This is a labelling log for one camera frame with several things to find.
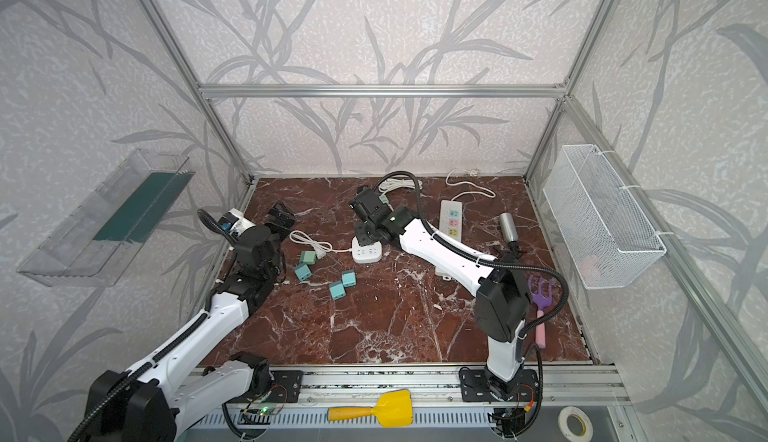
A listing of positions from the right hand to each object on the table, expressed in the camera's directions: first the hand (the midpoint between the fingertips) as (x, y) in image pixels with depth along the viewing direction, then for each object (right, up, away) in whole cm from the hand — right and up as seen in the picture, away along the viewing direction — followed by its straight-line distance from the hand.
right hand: (367, 219), depth 84 cm
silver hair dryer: (+47, -5, +18) cm, 51 cm away
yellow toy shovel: (+8, -45, -14) cm, 47 cm away
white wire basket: (+52, -3, -22) cm, 57 cm away
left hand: (-23, +5, -5) cm, 24 cm away
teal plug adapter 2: (-10, -22, +5) cm, 24 cm away
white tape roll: (+47, -47, -15) cm, 69 cm away
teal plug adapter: (-7, -19, +7) cm, 21 cm away
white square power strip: (-1, -12, +12) cm, 17 cm away
